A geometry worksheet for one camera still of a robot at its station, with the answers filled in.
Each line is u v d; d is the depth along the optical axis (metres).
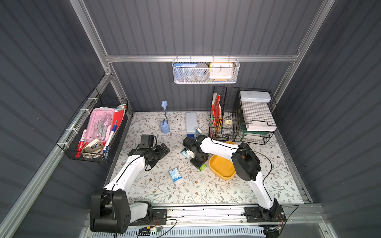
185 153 0.93
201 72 0.90
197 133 1.02
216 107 1.15
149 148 0.68
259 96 0.99
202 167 0.87
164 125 1.02
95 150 0.65
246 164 0.56
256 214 0.74
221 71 0.88
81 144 0.65
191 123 1.12
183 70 0.83
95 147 0.64
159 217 0.74
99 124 0.72
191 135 1.05
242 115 0.98
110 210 0.40
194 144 0.70
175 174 0.85
